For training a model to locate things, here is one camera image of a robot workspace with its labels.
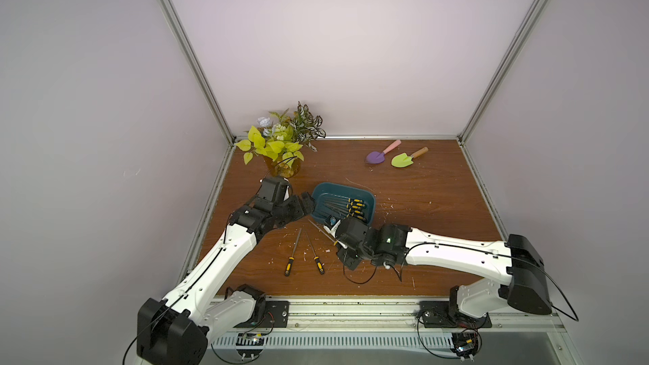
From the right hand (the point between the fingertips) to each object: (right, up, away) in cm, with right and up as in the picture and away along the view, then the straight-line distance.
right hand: (339, 243), depth 74 cm
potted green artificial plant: (-22, +32, +19) cm, 43 cm away
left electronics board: (-26, -27, -2) cm, 38 cm away
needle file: (-6, -10, +8) cm, 14 cm away
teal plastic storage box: (-6, +13, +22) cm, 27 cm away
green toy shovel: (+30, +25, +39) cm, 55 cm away
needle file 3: (+7, +5, +20) cm, 22 cm away
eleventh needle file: (+6, +8, +23) cm, 25 cm away
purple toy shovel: (+19, +26, +39) cm, 51 cm away
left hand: (-9, +10, +4) cm, 14 cm away
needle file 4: (+9, +3, +18) cm, 21 cm away
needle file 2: (0, +8, +24) cm, 25 cm away
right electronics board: (+36, -27, -5) cm, 45 cm away
